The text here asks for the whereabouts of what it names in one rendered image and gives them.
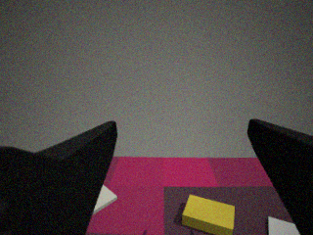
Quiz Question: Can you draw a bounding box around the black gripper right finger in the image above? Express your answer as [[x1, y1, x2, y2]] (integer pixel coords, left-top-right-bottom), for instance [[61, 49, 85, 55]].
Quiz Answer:
[[247, 119, 313, 235]]

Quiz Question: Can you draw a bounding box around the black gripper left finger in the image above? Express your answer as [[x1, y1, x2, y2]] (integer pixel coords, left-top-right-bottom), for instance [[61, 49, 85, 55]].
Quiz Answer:
[[0, 121, 117, 235]]

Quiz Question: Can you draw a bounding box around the yellow rectangular block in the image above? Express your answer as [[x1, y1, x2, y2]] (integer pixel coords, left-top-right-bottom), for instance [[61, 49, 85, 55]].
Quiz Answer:
[[182, 194, 235, 235]]

